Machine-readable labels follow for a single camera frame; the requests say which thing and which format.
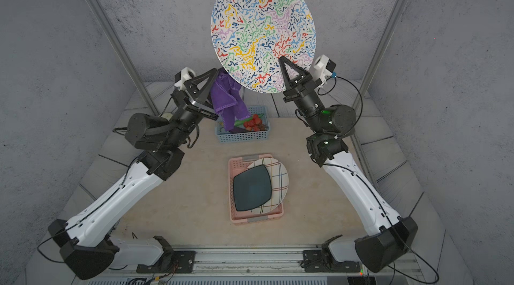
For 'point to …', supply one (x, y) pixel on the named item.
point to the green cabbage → (167, 116)
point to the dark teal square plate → (251, 188)
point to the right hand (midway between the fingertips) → (277, 62)
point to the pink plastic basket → (236, 165)
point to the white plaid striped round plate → (280, 180)
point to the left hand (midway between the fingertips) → (218, 78)
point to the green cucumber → (242, 121)
